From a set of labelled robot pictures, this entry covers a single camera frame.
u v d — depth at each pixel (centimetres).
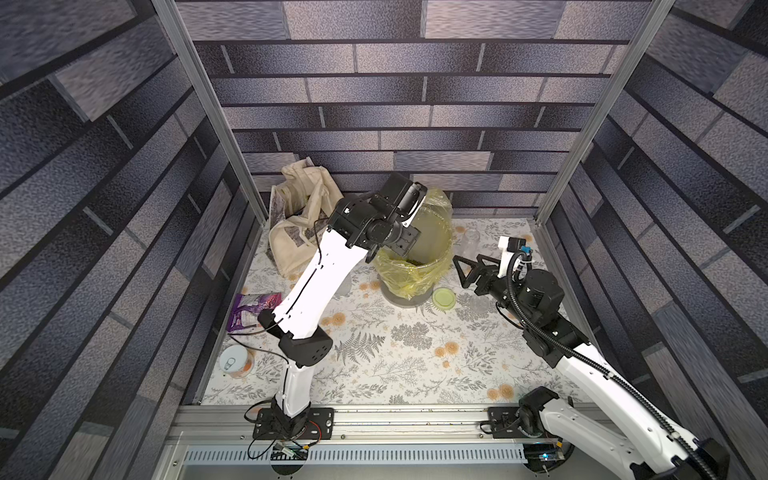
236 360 79
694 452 39
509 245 61
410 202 50
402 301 95
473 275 62
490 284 63
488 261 71
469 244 94
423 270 75
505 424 74
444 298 97
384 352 86
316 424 73
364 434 73
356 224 43
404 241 60
